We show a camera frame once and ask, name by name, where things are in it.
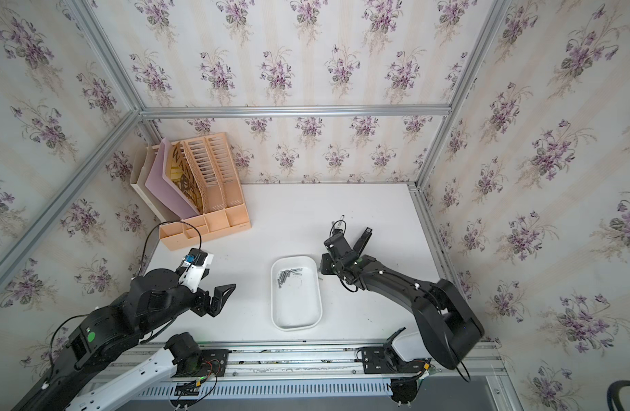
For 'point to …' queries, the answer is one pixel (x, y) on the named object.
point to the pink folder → (163, 187)
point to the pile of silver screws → (284, 274)
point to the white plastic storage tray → (296, 292)
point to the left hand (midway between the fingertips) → (225, 282)
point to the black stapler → (361, 244)
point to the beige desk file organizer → (203, 171)
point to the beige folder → (160, 210)
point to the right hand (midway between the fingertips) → (327, 262)
